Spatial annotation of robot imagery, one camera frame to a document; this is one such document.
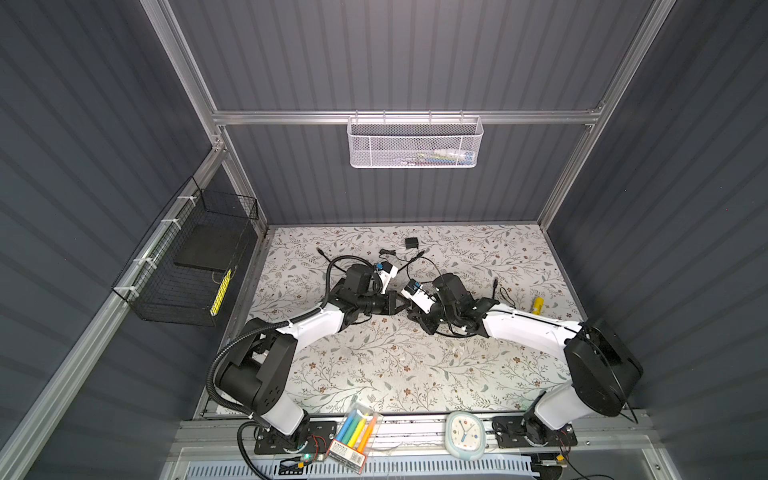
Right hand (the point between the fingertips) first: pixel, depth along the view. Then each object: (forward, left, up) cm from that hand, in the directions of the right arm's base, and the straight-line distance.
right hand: (415, 314), depth 86 cm
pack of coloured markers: (-30, +16, -8) cm, 35 cm away
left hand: (+1, +1, +4) cm, 4 cm away
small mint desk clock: (-30, -11, -6) cm, 32 cm away
